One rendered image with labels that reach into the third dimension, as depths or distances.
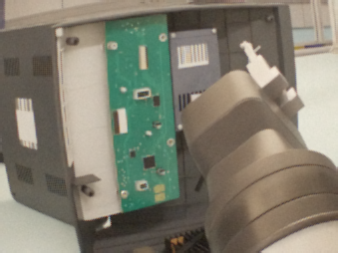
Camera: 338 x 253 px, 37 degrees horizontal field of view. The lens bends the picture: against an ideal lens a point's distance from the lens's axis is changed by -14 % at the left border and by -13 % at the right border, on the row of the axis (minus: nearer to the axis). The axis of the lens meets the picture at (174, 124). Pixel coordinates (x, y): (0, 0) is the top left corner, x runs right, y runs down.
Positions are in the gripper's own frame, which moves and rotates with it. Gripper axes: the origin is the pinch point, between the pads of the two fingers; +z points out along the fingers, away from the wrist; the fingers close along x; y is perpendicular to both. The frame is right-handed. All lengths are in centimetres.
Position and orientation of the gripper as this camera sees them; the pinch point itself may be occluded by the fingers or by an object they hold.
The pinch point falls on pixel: (248, 47)
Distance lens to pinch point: 36.6
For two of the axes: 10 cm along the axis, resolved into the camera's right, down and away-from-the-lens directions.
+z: -1.6, -5.9, 7.9
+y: -7.5, 6.0, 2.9
